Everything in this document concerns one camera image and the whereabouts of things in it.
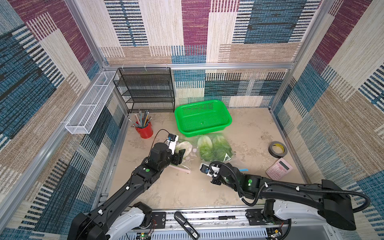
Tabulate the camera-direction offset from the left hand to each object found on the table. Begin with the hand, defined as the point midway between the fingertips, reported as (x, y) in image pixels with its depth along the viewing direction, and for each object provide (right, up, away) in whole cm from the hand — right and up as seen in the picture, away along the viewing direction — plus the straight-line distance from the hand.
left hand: (180, 148), depth 80 cm
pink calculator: (+56, -14, +8) cm, 58 cm away
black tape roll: (+57, -6, +14) cm, 59 cm away
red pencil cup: (-24, +7, +20) cm, 32 cm away
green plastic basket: (+13, +18, +36) cm, 42 cm away
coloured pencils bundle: (-28, +15, +22) cm, 39 cm away
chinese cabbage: (+14, 0, +12) cm, 19 cm away
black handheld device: (+4, -33, -12) cm, 36 cm away
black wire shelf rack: (-28, +38, +30) cm, 55 cm away
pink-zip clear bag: (+5, 0, +14) cm, 14 cm away
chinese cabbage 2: (+23, -2, +7) cm, 24 cm away
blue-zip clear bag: (+19, +5, +22) cm, 29 cm away
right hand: (+16, -9, -1) cm, 18 cm away
